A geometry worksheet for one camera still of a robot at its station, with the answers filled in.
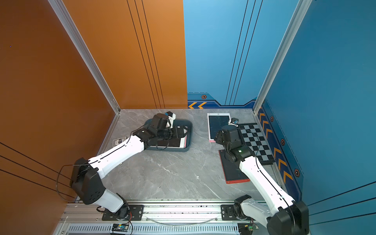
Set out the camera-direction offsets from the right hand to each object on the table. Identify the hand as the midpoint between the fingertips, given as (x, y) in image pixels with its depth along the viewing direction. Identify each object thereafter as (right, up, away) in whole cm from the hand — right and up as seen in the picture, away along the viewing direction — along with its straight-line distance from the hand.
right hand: (221, 132), depth 81 cm
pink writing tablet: (-25, -8, +16) cm, 30 cm away
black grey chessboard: (+26, -6, +18) cm, 32 cm away
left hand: (-21, +1, 0) cm, 21 cm away
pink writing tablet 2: (+2, +6, +32) cm, 33 cm away
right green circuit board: (+10, -46, -10) cm, 48 cm away
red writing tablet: (+8, -25, +7) cm, 27 cm away
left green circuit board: (-52, -47, -9) cm, 70 cm away
